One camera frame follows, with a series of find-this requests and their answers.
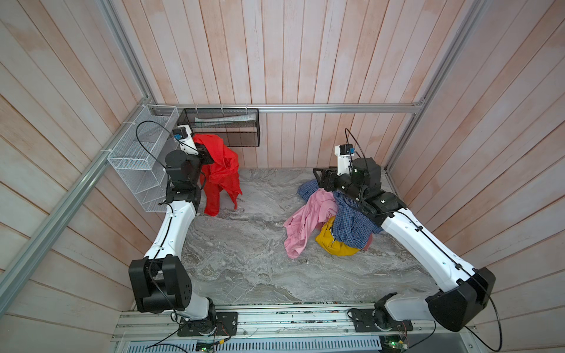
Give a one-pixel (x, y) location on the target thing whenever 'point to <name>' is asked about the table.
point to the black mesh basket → (236, 127)
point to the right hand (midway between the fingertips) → (320, 168)
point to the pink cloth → (320, 206)
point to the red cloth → (222, 174)
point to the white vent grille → (264, 346)
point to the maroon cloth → (368, 243)
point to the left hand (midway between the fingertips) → (205, 138)
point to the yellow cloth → (325, 239)
